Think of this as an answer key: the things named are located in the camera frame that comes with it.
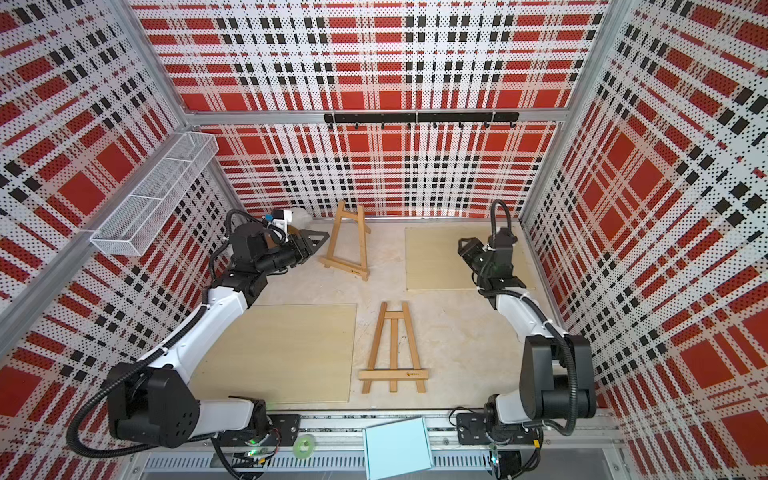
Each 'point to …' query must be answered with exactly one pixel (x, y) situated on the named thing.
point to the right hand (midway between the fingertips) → (463, 243)
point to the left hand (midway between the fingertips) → (330, 238)
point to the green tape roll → (303, 447)
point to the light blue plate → (397, 448)
